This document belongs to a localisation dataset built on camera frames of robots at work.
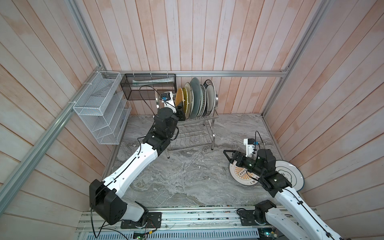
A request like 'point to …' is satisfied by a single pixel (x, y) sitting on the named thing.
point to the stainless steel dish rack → (194, 132)
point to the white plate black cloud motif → (291, 173)
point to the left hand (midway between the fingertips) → (180, 104)
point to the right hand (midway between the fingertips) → (228, 152)
